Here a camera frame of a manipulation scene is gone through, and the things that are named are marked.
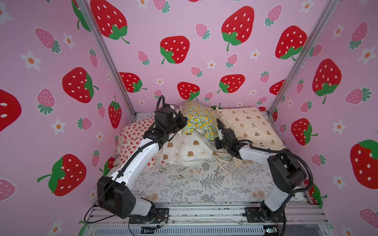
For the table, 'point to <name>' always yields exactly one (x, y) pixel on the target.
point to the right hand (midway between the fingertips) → (214, 139)
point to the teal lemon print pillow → (201, 117)
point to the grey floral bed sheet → (237, 181)
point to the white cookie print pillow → (190, 148)
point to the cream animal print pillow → (250, 123)
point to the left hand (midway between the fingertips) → (189, 117)
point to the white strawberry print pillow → (129, 136)
